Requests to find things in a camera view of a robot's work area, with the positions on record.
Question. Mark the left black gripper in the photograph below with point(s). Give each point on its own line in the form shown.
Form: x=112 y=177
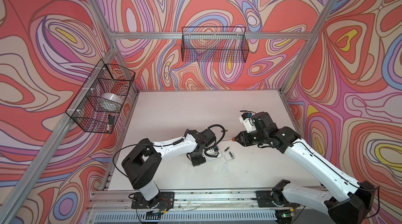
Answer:
x=198 y=163

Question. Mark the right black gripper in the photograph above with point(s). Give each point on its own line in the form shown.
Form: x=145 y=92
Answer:
x=243 y=138

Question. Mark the orange black flathead screwdriver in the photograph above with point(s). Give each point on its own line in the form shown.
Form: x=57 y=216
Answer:
x=230 y=134

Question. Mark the white battery cover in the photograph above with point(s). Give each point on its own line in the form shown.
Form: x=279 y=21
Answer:
x=227 y=156

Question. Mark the long white slim remote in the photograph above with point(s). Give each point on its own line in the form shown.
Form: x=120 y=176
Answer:
x=212 y=158

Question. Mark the slim remote battery cover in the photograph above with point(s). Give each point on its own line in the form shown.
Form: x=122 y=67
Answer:
x=225 y=168

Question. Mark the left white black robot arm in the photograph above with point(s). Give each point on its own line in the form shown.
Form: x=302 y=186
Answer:
x=142 y=162

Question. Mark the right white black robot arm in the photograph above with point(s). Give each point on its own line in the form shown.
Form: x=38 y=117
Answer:
x=345 y=201

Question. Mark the green circuit board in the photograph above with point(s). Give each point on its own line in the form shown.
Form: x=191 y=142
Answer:
x=153 y=216

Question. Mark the small black device in basket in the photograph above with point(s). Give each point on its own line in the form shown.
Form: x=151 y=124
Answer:
x=111 y=120

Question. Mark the white tape roll in basket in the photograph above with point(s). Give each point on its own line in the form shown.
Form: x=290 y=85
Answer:
x=112 y=97

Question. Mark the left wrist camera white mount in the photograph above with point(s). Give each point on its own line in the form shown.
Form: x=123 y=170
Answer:
x=213 y=151

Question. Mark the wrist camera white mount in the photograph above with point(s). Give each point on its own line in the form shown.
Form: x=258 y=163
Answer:
x=247 y=121
x=213 y=151

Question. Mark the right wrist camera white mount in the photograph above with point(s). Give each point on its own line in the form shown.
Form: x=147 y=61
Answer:
x=247 y=121

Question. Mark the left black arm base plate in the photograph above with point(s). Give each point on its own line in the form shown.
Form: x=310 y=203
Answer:
x=163 y=201

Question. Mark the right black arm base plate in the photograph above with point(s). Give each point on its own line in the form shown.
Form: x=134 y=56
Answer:
x=273 y=199

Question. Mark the black wire basket back wall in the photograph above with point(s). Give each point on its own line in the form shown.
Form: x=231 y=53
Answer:
x=214 y=44

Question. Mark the black wire basket wall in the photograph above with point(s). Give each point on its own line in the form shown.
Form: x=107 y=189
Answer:
x=88 y=110
x=214 y=44

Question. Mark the aluminium front rail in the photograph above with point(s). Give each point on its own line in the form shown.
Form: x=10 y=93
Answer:
x=188 y=199

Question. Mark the black wire basket left wall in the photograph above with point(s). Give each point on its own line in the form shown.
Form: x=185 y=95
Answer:
x=88 y=110

